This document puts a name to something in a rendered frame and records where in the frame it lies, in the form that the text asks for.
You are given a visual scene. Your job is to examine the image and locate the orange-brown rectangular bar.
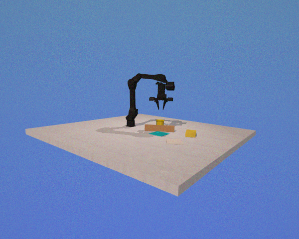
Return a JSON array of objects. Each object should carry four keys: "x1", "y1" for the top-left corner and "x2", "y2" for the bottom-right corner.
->
[{"x1": 145, "y1": 124, "x2": 174, "y2": 132}]

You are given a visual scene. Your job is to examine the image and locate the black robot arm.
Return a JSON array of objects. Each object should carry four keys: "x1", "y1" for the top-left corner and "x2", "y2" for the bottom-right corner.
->
[{"x1": 126, "y1": 73, "x2": 175, "y2": 127}]

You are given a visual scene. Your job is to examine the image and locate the yellow rectangular block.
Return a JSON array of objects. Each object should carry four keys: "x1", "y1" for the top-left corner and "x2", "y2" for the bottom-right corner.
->
[{"x1": 185, "y1": 129, "x2": 196, "y2": 137}]

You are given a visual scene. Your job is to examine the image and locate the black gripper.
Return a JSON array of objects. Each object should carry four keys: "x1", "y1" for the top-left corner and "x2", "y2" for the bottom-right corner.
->
[{"x1": 149, "y1": 90, "x2": 173, "y2": 110}]

